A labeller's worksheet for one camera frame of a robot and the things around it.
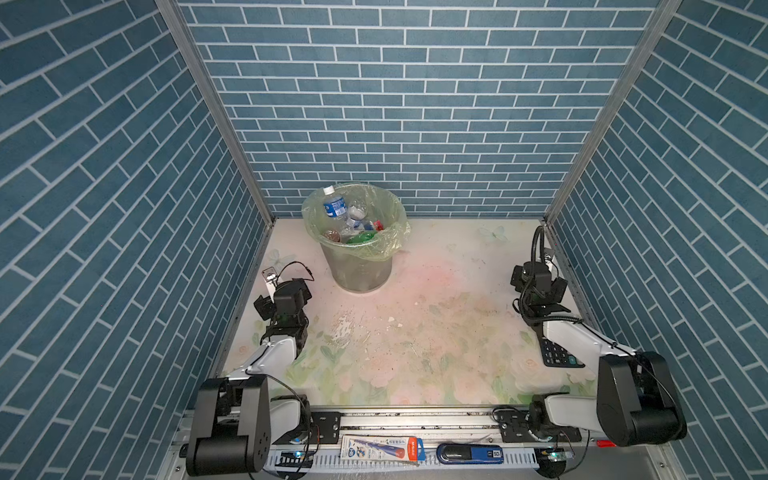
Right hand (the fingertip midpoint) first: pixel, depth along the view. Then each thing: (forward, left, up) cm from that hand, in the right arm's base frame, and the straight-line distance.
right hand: (539, 269), depth 88 cm
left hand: (-10, +76, -1) cm, 77 cm away
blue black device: (-46, +22, -9) cm, 52 cm away
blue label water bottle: (+8, +62, +14) cm, 64 cm away
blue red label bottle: (+11, +51, +3) cm, 52 cm away
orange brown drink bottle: (+3, +62, +7) cm, 62 cm away
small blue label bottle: (+11, +56, +9) cm, 58 cm away
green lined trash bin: (+12, +56, +2) cm, 57 cm away
